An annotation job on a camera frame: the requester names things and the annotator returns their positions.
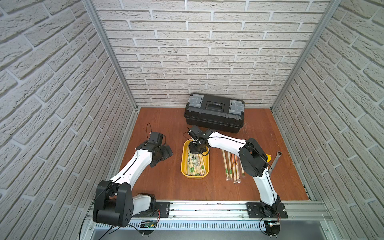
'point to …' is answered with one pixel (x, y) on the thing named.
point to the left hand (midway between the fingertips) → (166, 153)
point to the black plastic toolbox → (208, 112)
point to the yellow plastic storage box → (194, 165)
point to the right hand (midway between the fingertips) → (194, 150)
